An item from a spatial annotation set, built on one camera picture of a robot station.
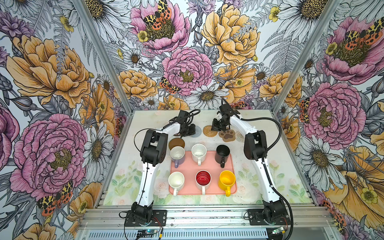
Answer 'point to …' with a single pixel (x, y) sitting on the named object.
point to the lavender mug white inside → (177, 154)
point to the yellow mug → (226, 179)
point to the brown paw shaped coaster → (228, 135)
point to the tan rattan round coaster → (207, 132)
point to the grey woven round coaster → (198, 132)
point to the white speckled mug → (198, 152)
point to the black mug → (222, 154)
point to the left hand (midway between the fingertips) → (195, 135)
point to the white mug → (176, 180)
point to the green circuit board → (146, 233)
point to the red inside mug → (203, 179)
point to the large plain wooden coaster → (176, 141)
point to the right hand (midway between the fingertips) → (212, 131)
